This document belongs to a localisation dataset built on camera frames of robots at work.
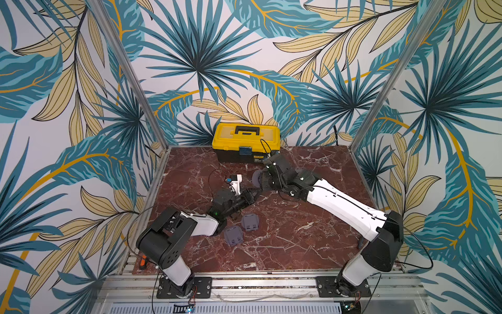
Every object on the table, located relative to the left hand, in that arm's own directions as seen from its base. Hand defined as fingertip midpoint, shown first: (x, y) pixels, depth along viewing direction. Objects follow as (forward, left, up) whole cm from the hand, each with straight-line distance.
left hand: (262, 192), depth 83 cm
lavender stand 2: (-13, +12, -15) cm, 23 cm away
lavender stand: (+4, +3, +5) cm, 7 cm away
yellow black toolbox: (+29, +12, +1) cm, 31 cm away
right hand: (+2, 0, +7) cm, 7 cm away
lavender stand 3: (-7, +5, -15) cm, 17 cm away
